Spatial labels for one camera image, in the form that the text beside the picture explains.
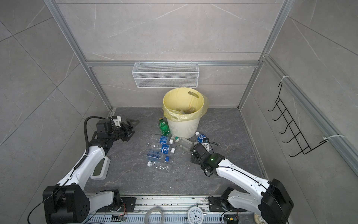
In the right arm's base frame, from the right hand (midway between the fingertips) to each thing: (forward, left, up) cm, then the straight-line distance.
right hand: (199, 154), depth 84 cm
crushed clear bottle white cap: (-5, +25, -5) cm, 26 cm away
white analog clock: (-30, +5, -4) cm, 31 cm away
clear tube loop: (-27, +27, -5) cm, 38 cm away
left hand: (+13, +37, +16) cm, 42 cm away
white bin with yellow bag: (+36, +9, +4) cm, 38 cm away
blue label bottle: (+5, +21, -2) cm, 22 cm away
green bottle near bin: (+25, +24, -6) cm, 35 cm away
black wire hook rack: (-9, -42, +25) cm, 50 cm away
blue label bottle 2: (+14, -3, -3) cm, 14 cm away
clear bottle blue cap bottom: (+2, +29, -2) cm, 29 cm away
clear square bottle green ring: (+13, +10, -7) cm, 18 cm away
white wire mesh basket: (+53, +20, +22) cm, 61 cm away
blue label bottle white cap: (+12, +22, -2) cm, 25 cm away
